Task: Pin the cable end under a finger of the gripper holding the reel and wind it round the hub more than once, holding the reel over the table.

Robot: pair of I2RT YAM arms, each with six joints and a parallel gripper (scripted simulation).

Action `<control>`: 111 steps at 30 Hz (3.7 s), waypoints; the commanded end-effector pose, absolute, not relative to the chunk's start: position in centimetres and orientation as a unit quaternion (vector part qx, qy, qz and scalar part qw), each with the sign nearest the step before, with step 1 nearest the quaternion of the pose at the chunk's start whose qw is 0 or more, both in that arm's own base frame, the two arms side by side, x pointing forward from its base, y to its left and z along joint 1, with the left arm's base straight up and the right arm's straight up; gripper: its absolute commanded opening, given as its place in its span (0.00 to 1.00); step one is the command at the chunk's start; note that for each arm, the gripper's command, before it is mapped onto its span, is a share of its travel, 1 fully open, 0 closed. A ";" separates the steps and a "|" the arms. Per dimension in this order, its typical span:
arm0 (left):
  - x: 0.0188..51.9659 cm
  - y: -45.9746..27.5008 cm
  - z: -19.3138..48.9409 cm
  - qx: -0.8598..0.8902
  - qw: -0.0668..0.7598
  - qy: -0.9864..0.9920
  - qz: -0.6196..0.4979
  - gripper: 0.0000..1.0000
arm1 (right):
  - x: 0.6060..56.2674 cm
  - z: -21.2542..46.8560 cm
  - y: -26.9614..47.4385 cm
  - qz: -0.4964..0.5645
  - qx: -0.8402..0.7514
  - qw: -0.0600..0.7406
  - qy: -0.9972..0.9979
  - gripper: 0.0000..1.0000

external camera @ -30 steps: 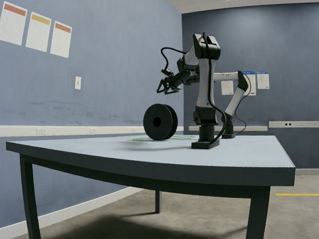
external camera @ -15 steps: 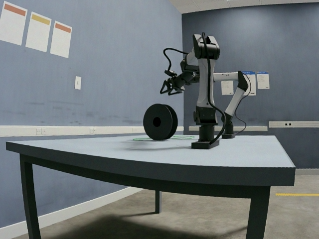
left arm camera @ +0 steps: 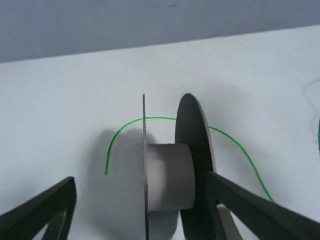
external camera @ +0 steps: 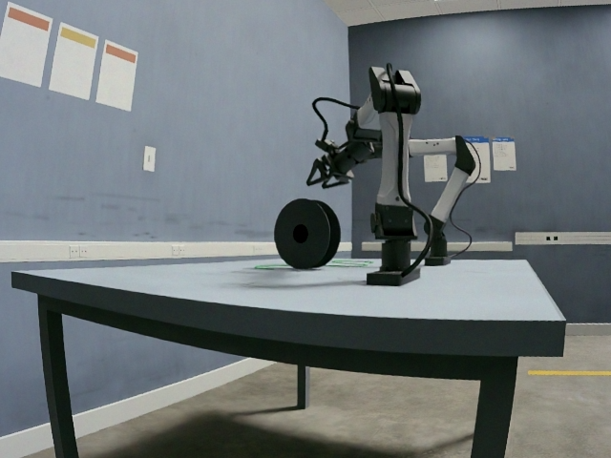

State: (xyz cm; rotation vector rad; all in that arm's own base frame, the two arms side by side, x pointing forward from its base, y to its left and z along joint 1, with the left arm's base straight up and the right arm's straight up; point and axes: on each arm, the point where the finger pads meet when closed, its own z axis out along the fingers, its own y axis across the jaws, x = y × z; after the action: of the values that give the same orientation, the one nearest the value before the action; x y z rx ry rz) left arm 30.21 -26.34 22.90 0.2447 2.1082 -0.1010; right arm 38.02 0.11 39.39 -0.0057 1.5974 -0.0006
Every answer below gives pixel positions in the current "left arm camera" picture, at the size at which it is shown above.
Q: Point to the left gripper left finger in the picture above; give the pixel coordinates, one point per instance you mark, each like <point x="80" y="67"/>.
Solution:
<point x="54" y="205"/>

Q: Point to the black cable reel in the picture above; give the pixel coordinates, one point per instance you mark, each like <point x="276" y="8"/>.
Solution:
<point x="175" y="173"/>

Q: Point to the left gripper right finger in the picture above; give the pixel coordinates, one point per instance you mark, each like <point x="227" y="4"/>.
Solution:
<point x="265" y="219"/>

